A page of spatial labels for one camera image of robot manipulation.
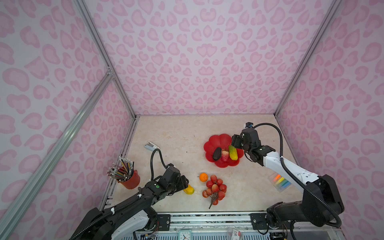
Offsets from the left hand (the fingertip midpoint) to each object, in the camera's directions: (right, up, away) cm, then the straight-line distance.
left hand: (186, 181), depth 83 cm
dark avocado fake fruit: (+19, +13, +11) cm, 25 cm away
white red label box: (+22, -19, -15) cm, 33 cm away
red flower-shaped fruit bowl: (+24, +21, +19) cm, 37 cm away
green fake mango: (+28, +14, +9) cm, 33 cm away
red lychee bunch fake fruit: (+15, -2, -8) cm, 17 cm away
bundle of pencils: (-33, +7, -6) cm, 34 cm away
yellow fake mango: (+2, -4, -3) cm, 5 cm away
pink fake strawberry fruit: (+23, +13, +9) cm, 28 cm away
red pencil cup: (-28, +1, -6) cm, 29 cm away
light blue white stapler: (-25, +17, +17) cm, 35 cm away
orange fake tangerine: (+10, +2, +2) cm, 10 cm away
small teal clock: (+1, -19, -15) cm, 24 cm away
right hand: (+29, +25, +3) cm, 38 cm away
